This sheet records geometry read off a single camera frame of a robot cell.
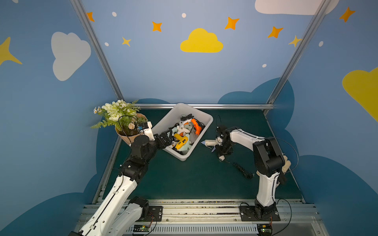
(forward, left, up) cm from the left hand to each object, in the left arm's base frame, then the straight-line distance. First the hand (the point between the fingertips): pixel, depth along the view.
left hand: (165, 130), depth 73 cm
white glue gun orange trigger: (+26, -9, -23) cm, 36 cm away
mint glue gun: (+5, -11, -24) cm, 27 cm away
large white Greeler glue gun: (+9, -28, -26) cm, 39 cm away
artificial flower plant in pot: (+8, +24, 0) cm, 25 cm away
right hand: (+3, -34, -28) cm, 45 cm away
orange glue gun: (+21, -17, -23) cm, 36 cm away
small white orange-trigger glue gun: (+18, -6, -23) cm, 29 cm away
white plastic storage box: (+25, +4, -21) cm, 33 cm away
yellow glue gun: (+8, -8, -22) cm, 24 cm away
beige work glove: (-3, -76, -28) cm, 81 cm away
